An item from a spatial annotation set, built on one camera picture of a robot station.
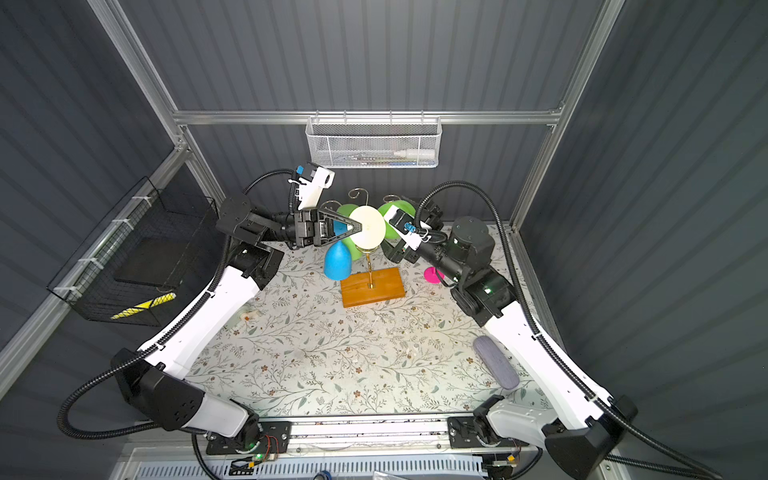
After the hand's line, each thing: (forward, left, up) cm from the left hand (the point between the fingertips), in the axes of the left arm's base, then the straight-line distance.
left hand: (361, 233), depth 51 cm
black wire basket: (+12, +57, -21) cm, 62 cm away
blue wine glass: (+16, +8, -27) cm, 32 cm away
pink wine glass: (+26, -22, -49) cm, 59 cm away
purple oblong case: (-10, -36, -46) cm, 59 cm away
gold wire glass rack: (+22, -1, -47) cm, 52 cm away
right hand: (+9, -7, -4) cm, 13 cm away
